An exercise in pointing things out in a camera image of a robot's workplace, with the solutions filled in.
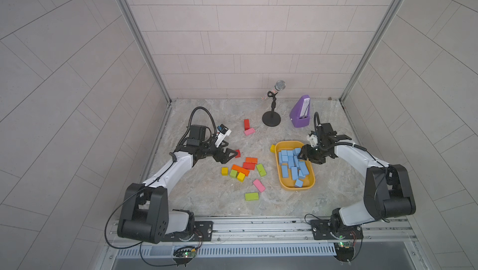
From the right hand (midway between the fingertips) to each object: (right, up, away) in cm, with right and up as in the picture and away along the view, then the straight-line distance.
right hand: (301, 155), depth 89 cm
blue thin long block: (-10, -2, 0) cm, 11 cm away
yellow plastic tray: (-8, -11, -6) cm, 15 cm away
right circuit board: (+10, -31, -21) cm, 38 cm away
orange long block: (-30, -6, -2) cm, 31 cm away
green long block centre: (-20, -7, -2) cm, 21 cm away
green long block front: (-24, -16, -10) cm, 31 cm away
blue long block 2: (-8, -7, -2) cm, 11 cm away
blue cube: (-5, 0, +2) cm, 6 cm away
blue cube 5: (-2, -8, -5) cm, 9 cm away
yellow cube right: (-14, +3, +2) cm, 14 cm away
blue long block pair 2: (-1, -6, -6) cm, 8 cm away
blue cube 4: (-4, -11, -8) cm, 14 cm away
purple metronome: (+2, +20, +10) cm, 23 cm away
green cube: (-33, -8, -4) cm, 34 cm away
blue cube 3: (-8, -2, 0) cm, 8 cm away
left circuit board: (-48, -29, -23) cm, 61 cm away
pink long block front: (-21, -12, -6) cm, 25 cm away
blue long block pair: (-5, -7, -4) cm, 10 cm away
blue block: (-8, +1, +2) cm, 9 cm away
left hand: (-33, +5, -5) cm, 34 cm away
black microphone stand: (-12, +17, +17) cm, 27 cm away
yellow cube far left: (-37, -7, -4) cm, 38 cm away
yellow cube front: (-29, -8, -6) cm, 31 cm away
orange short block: (-24, -3, +2) cm, 25 cm away
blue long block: (-5, -3, 0) cm, 6 cm away
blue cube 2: (-2, +2, 0) cm, 3 cm away
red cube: (-31, 0, +3) cm, 31 cm away
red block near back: (-26, +14, +15) cm, 34 cm away
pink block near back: (-25, +10, +13) cm, 30 cm away
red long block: (-25, -5, 0) cm, 26 cm away
